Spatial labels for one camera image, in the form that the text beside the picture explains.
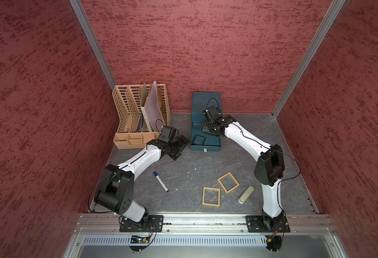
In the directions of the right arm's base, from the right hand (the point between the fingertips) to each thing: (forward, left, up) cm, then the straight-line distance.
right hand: (207, 130), depth 92 cm
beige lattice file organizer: (+5, +36, +13) cm, 39 cm away
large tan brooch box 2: (-33, 0, -16) cm, 36 cm away
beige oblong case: (-33, -19, -13) cm, 40 cm away
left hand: (-11, +12, -3) cm, 16 cm away
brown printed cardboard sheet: (+18, +37, +13) cm, 43 cm away
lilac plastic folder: (+10, +32, +8) cm, 34 cm away
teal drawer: (-3, -3, -10) cm, 11 cm away
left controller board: (-51, +35, -16) cm, 63 cm away
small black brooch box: (-1, +5, -8) cm, 10 cm away
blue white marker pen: (-24, +27, -14) cm, 39 cm away
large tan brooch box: (-29, -12, -14) cm, 35 cm away
